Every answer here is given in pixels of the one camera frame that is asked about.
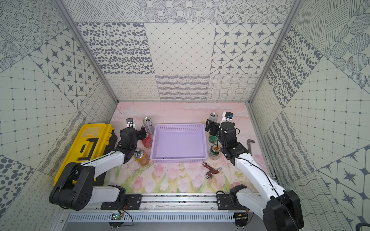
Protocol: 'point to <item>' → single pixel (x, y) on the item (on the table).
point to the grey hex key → (248, 141)
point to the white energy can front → (148, 125)
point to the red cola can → (147, 142)
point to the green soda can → (213, 139)
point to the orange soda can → (141, 157)
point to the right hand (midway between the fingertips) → (214, 123)
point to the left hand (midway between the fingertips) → (133, 125)
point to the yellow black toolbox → (90, 141)
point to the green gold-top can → (215, 152)
